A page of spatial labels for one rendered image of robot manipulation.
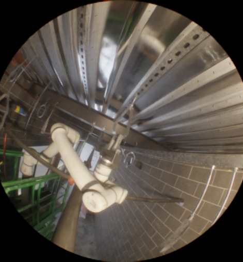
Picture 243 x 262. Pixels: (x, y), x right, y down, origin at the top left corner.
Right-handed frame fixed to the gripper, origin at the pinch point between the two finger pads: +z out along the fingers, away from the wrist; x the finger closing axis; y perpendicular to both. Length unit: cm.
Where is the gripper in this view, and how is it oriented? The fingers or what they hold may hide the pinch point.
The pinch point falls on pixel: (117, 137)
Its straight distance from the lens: 52.0
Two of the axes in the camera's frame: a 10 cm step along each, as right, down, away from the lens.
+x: -6.7, -1.2, 7.3
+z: 4.0, -8.9, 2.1
